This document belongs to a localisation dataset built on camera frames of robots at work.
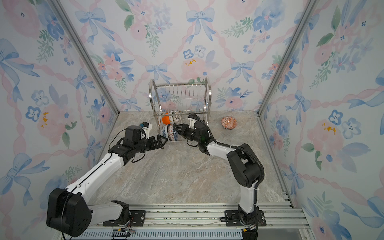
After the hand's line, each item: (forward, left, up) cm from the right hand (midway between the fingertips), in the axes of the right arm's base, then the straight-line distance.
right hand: (174, 126), depth 86 cm
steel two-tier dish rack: (+34, +6, -12) cm, 37 cm away
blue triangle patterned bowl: (-4, -1, -3) cm, 5 cm away
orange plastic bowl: (+12, +8, -7) cm, 16 cm away
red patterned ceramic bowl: (+20, -37, -20) cm, 47 cm away
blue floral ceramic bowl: (+1, +6, -7) cm, 9 cm away
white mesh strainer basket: (+12, 0, -7) cm, 14 cm away
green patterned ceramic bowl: (+11, +4, -8) cm, 14 cm away
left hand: (-9, +6, -1) cm, 10 cm away
